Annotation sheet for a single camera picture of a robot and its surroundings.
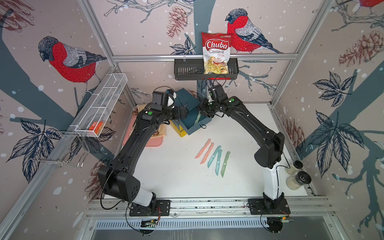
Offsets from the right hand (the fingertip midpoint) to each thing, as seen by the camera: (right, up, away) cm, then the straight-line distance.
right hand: (195, 108), depth 83 cm
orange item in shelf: (-44, -9, -16) cm, 48 cm away
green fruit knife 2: (+2, -5, +9) cm, 11 cm away
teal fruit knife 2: (+15, -32, +7) cm, 36 cm away
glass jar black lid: (+54, -32, -4) cm, 63 cm away
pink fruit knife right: (+7, -30, +9) cm, 32 cm away
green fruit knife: (+18, -33, +5) cm, 38 cm away
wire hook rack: (-50, -16, -27) cm, 59 cm away
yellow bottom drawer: (-9, -14, +12) cm, 21 cm away
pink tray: (-27, -22, +17) cm, 39 cm away
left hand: (-6, 0, -6) cm, 8 cm away
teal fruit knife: (+11, -30, +9) cm, 33 cm away
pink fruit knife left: (+6, -26, +12) cm, 29 cm away
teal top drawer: (-4, -9, 0) cm, 10 cm away
